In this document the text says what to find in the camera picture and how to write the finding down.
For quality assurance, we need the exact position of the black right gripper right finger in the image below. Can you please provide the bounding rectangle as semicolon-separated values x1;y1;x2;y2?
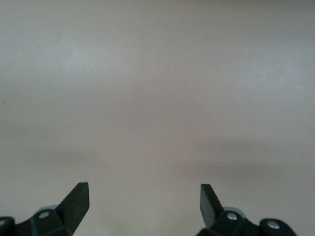
195;184;299;236

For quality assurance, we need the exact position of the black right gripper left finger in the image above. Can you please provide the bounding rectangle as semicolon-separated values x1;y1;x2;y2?
0;182;90;236

